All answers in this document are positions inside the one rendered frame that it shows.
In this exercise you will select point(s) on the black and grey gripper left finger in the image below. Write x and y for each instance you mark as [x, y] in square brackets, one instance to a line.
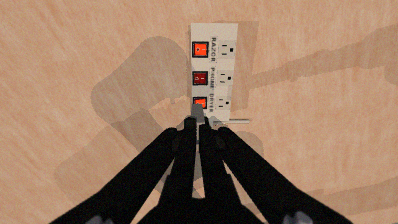
[119, 201]

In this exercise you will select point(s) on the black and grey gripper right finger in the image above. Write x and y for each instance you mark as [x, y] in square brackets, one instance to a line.
[278, 200]

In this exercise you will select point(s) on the white power strip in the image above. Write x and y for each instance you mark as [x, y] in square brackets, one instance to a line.
[213, 47]

